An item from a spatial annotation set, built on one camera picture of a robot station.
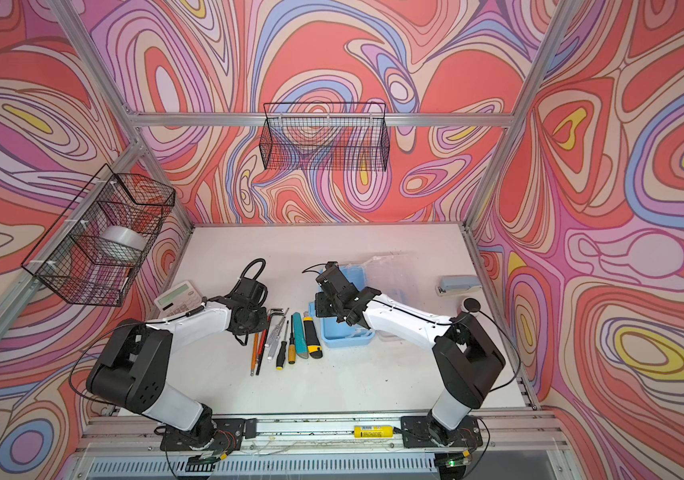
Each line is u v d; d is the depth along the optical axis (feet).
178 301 3.14
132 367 1.47
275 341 2.90
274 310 3.13
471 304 2.99
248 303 2.41
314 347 2.85
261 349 2.89
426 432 2.40
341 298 2.11
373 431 2.39
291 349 2.83
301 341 2.96
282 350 2.83
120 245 2.28
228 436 2.37
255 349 2.90
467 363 1.45
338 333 3.05
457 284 3.22
